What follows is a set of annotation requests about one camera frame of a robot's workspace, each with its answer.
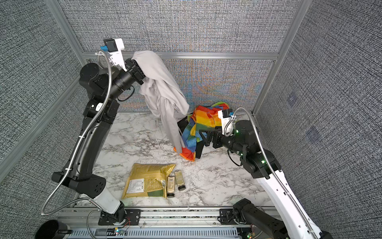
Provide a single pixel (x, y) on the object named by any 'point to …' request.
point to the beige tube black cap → (170, 186)
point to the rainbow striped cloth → (202, 118)
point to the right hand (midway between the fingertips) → (207, 128)
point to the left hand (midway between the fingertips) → (149, 54)
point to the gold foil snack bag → (147, 181)
